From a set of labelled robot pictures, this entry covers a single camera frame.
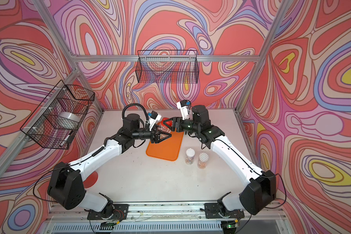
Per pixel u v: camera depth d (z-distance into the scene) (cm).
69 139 72
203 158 80
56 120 70
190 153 82
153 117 67
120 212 72
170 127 64
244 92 110
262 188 39
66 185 42
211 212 72
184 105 64
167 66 94
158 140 68
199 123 56
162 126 73
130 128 62
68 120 70
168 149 96
